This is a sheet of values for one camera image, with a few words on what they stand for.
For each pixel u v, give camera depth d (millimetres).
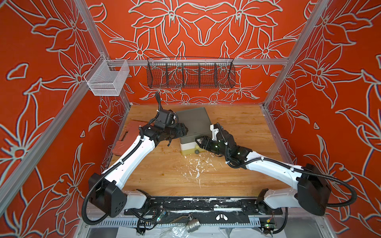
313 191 407
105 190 384
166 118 575
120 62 917
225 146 579
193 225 656
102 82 876
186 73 1005
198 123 878
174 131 661
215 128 711
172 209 728
